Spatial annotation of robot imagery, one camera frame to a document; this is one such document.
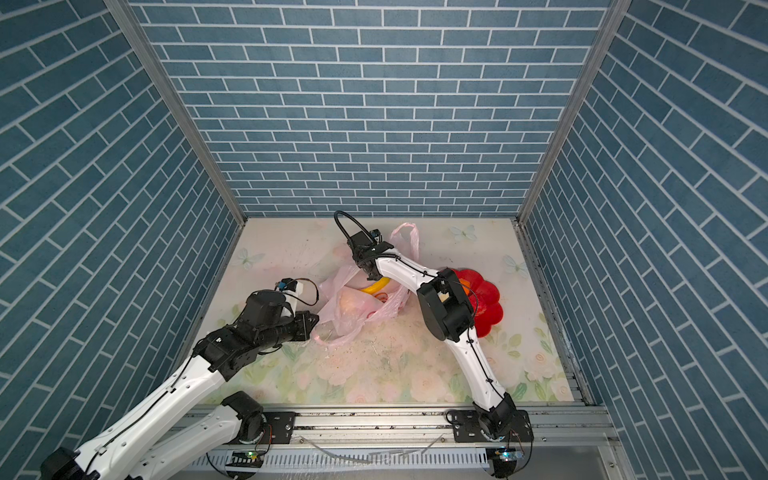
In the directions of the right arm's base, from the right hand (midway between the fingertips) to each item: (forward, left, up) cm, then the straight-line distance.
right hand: (385, 261), depth 102 cm
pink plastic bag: (-27, +12, +4) cm, 30 cm away
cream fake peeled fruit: (-18, +7, +2) cm, 20 cm away
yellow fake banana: (-9, +2, -3) cm, 9 cm away
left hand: (-28, +13, +11) cm, 33 cm away
